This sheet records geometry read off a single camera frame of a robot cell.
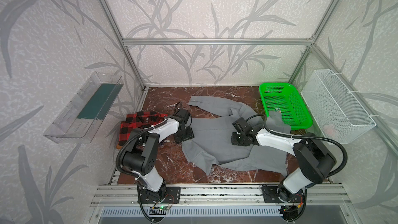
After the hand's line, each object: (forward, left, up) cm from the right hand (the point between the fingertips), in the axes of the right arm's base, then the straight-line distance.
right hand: (232, 136), depth 92 cm
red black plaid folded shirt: (+8, +56, +6) cm, 57 cm away
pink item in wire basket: (-5, -44, +18) cm, 48 cm away
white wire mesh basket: (-7, -40, +31) cm, 51 cm away
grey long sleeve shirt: (-6, +13, +1) cm, 14 cm away
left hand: (+1, +25, 0) cm, 25 cm away
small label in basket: (+20, -34, -2) cm, 39 cm away
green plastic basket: (+32, -41, -2) cm, 52 cm away
